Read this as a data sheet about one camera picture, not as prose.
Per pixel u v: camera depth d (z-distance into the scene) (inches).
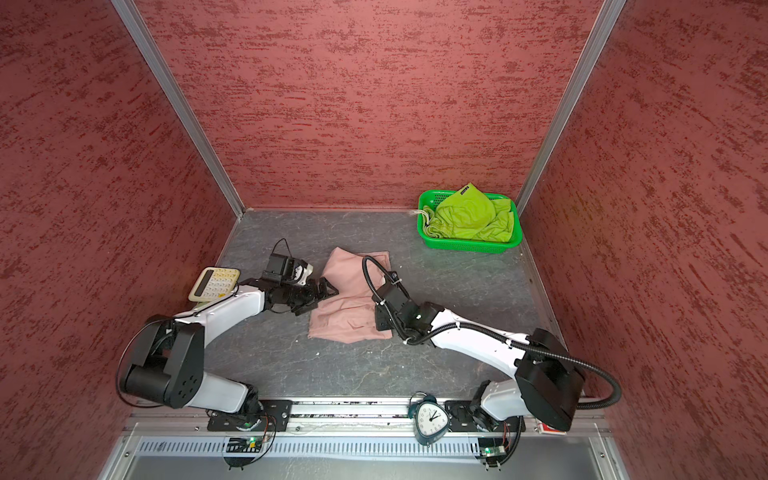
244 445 28.1
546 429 28.0
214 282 38.3
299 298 30.6
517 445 27.6
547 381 16.5
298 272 32.7
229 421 27.2
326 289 32.4
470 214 45.0
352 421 29.2
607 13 27.9
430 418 27.9
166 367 17.2
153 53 30.5
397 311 24.2
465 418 29.1
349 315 34.5
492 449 27.6
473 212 44.9
